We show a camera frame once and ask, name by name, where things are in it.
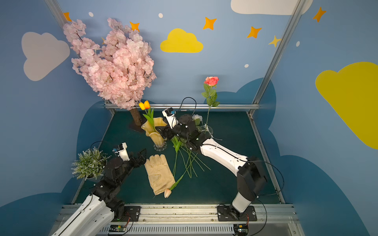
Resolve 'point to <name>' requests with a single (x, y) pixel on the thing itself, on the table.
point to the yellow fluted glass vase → (159, 144)
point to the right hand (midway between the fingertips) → (162, 122)
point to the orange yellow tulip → (149, 115)
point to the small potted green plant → (90, 164)
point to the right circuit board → (241, 229)
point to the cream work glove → (160, 176)
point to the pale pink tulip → (168, 191)
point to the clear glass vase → (206, 130)
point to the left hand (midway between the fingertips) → (139, 149)
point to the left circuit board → (117, 228)
